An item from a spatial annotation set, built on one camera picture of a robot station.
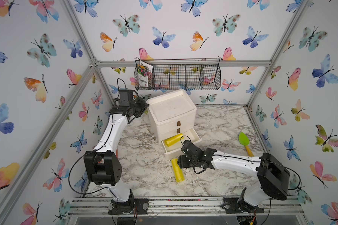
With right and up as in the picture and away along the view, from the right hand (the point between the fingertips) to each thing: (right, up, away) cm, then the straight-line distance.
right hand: (181, 161), depth 82 cm
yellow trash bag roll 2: (-1, -6, 0) cm, 7 cm away
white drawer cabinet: (-4, +26, 0) cm, 27 cm away
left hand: (-18, +34, +1) cm, 39 cm away
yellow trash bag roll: (-5, +10, +15) cm, 19 cm away
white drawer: (-11, +17, +2) cm, 20 cm away
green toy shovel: (+46, +10, +19) cm, 50 cm away
